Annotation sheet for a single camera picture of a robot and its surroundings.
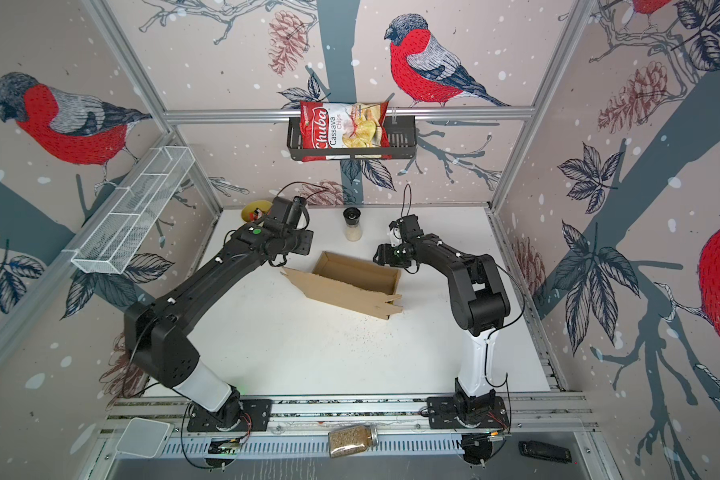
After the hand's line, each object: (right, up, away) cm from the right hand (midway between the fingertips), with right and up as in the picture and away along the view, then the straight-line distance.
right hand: (378, 263), depth 99 cm
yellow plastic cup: (-44, +19, +3) cm, 48 cm away
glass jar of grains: (-7, -37, -33) cm, 50 cm away
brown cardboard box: (-7, -2, -29) cm, 30 cm away
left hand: (-22, +9, -15) cm, 28 cm away
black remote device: (+35, -39, -32) cm, 61 cm away
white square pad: (-58, -39, -28) cm, 76 cm away
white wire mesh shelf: (-67, +10, -26) cm, 72 cm away
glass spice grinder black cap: (-9, +11, +8) cm, 17 cm away
